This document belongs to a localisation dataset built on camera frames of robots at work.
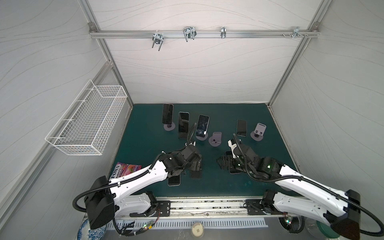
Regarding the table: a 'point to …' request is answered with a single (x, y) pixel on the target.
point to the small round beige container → (197, 229)
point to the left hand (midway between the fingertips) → (196, 157)
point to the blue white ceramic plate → (85, 233)
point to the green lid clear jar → (319, 230)
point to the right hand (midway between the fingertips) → (224, 156)
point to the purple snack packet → (122, 169)
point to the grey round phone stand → (258, 134)
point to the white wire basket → (86, 127)
